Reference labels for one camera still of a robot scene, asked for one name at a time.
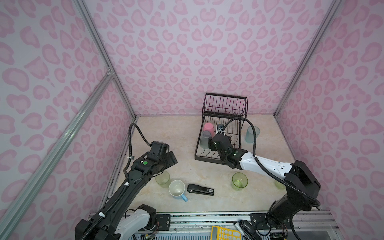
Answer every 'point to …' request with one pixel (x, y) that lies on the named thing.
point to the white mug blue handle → (177, 189)
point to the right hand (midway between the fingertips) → (215, 135)
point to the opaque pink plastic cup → (209, 126)
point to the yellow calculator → (219, 233)
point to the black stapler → (197, 189)
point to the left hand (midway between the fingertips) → (171, 158)
